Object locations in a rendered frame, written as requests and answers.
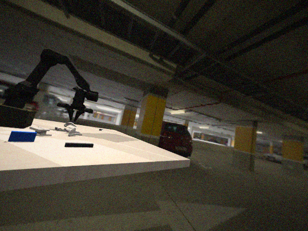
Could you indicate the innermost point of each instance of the black flat bar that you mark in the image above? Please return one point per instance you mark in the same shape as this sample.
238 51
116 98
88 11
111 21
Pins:
77 144

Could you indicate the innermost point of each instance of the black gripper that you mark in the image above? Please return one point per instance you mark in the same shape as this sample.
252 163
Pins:
77 104

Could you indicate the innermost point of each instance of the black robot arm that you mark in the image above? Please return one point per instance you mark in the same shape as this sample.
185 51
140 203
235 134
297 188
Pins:
28 88

